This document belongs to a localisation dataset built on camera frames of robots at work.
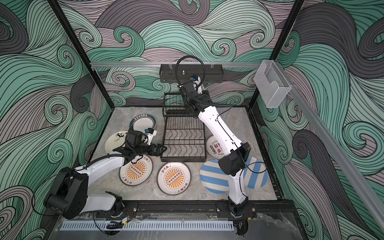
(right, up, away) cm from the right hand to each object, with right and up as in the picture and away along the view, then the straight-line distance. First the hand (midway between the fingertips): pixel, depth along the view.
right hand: (204, 95), depth 77 cm
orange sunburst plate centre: (-17, -47, +7) cm, 50 cm away
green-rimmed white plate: (-44, -15, +35) cm, 58 cm away
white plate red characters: (+9, -32, +19) cm, 38 cm away
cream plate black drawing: (-59, -27, +23) cm, 69 cm away
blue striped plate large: (+6, -47, +7) cm, 48 cm away
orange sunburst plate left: (-40, -45, +9) cm, 61 cm away
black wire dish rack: (-12, -23, +25) cm, 36 cm away
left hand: (-24, -28, +9) cm, 38 cm away
